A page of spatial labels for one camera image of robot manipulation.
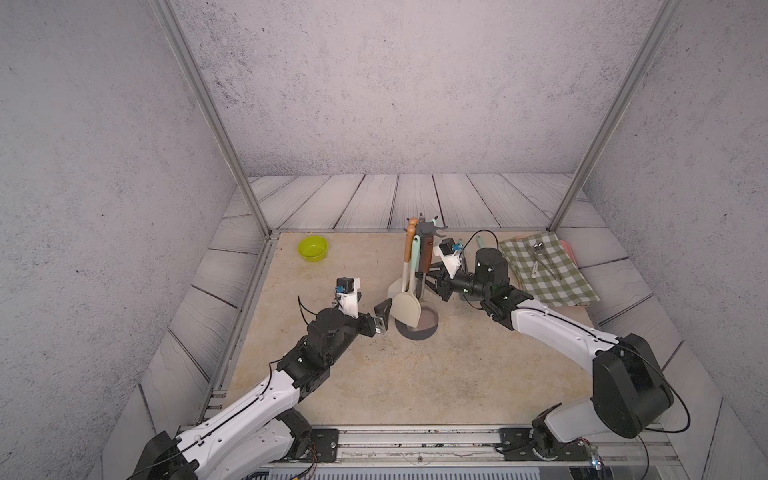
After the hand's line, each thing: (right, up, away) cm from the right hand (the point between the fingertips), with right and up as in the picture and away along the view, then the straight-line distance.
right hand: (420, 272), depth 78 cm
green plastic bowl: (-37, +7, +35) cm, 51 cm away
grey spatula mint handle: (+27, +10, +40) cm, 50 cm away
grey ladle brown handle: (+1, +4, -9) cm, 9 cm away
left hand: (-10, -6, -3) cm, 12 cm away
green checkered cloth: (+48, -2, +29) cm, 56 cm away
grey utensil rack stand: (+3, -14, +6) cm, 15 cm away
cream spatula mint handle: (-3, -9, +5) cm, 11 cm away
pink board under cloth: (+58, +5, +34) cm, 67 cm away
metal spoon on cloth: (+48, +7, +37) cm, 61 cm away
